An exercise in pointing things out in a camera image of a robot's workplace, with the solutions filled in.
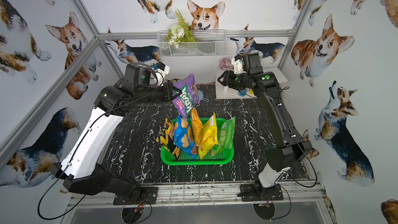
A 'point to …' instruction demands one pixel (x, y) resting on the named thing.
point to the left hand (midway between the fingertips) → (181, 87)
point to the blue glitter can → (243, 93)
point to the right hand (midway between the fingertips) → (226, 75)
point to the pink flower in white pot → (225, 64)
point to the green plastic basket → (223, 157)
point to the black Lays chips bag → (166, 138)
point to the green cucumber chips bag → (226, 136)
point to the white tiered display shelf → (223, 92)
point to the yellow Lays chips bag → (210, 136)
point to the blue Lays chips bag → (182, 138)
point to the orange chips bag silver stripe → (197, 126)
